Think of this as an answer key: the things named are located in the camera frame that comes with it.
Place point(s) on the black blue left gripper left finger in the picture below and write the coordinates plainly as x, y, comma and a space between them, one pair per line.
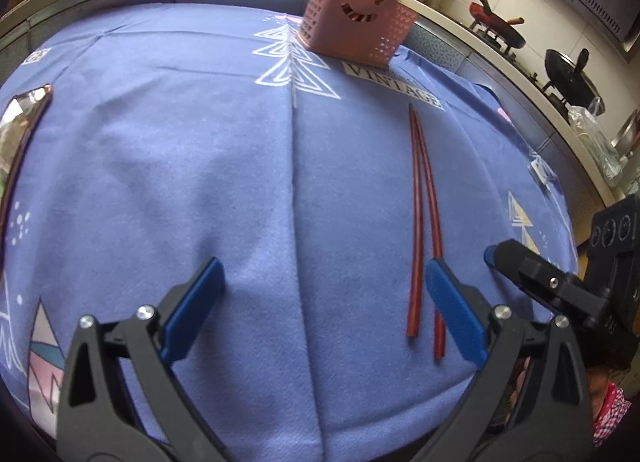
97, 420

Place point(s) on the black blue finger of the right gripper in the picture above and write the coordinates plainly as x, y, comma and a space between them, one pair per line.
561, 292

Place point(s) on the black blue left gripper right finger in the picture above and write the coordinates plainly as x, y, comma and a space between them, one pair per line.
552, 418

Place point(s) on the dark red chopstick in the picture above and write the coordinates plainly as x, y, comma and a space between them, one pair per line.
436, 234
413, 322

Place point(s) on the clear plastic bag on counter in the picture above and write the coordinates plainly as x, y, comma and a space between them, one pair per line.
584, 124

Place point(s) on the black wok with lid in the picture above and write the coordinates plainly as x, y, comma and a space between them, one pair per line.
568, 84

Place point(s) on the red frying pan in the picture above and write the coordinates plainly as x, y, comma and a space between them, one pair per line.
496, 27

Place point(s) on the blue printed tablecloth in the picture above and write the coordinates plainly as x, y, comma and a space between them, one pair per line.
182, 131

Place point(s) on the smartphone with red case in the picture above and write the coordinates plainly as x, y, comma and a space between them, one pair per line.
18, 121

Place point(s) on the pink smiley utensil basket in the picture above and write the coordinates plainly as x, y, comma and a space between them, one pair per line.
365, 32

